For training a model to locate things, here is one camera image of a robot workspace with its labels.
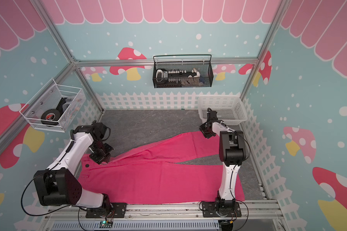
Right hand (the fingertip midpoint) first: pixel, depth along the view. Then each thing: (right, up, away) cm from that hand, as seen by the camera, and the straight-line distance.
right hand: (208, 135), depth 96 cm
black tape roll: (-82, +11, -26) cm, 87 cm away
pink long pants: (-35, -23, -9) cm, 43 cm away
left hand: (-65, 0, +7) cm, 65 cm away
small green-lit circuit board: (-58, -44, -23) cm, 76 cm away
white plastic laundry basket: (+24, +20, +24) cm, 40 cm away
